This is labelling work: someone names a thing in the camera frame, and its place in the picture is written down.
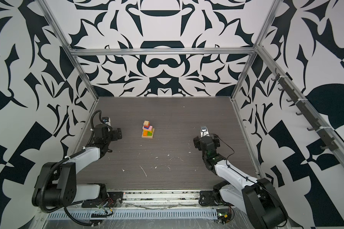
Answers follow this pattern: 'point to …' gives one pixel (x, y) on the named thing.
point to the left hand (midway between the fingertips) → (111, 127)
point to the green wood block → (149, 133)
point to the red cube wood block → (147, 126)
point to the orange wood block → (145, 133)
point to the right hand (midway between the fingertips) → (207, 134)
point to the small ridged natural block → (145, 123)
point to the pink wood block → (150, 128)
